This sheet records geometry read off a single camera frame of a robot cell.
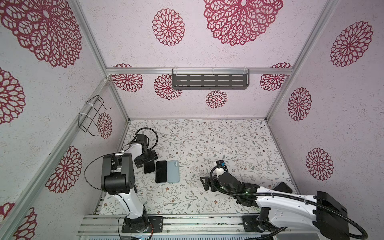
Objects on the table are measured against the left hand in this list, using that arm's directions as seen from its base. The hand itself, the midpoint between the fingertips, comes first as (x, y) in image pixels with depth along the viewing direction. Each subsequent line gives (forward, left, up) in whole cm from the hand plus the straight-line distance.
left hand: (149, 163), depth 96 cm
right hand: (-14, -35, +12) cm, 40 cm away
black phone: (-4, -1, +3) cm, 5 cm away
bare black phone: (-6, -9, 0) cm, 10 cm away
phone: (-17, -80, 0) cm, 82 cm away
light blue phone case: (-5, -16, -1) cm, 17 cm away
